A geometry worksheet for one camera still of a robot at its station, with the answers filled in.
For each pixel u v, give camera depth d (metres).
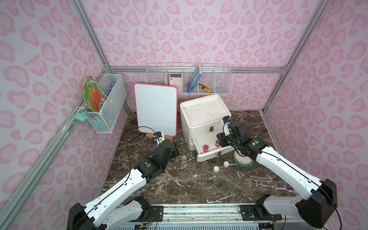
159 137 0.66
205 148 0.86
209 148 0.87
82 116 0.62
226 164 0.88
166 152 0.56
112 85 0.88
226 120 0.69
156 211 0.74
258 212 0.65
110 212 0.42
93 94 0.73
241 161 0.90
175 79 0.95
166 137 0.99
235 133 0.59
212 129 0.87
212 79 1.03
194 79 0.89
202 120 0.83
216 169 0.86
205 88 0.98
